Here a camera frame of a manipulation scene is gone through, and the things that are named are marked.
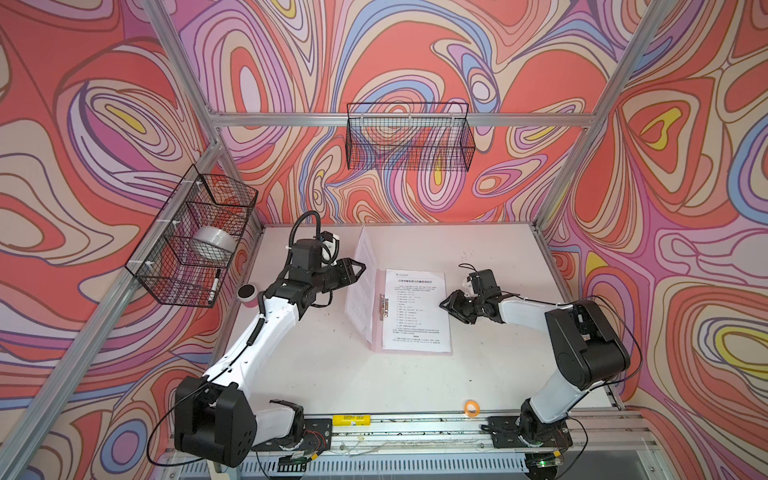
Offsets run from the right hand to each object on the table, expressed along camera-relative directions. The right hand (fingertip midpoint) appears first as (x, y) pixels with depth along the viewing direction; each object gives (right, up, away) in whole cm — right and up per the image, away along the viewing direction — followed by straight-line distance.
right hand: (445, 313), depth 95 cm
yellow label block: (-28, -23, -21) cm, 42 cm away
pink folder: (-22, -2, -2) cm, 22 cm away
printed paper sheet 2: (-9, -2, -1) cm, 9 cm away
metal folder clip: (-20, +2, +1) cm, 20 cm away
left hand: (-25, +16, -16) cm, 34 cm away
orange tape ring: (+4, -22, -17) cm, 28 cm away
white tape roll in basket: (-61, +22, -23) cm, 69 cm away
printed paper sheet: (-26, +7, -12) cm, 29 cm away
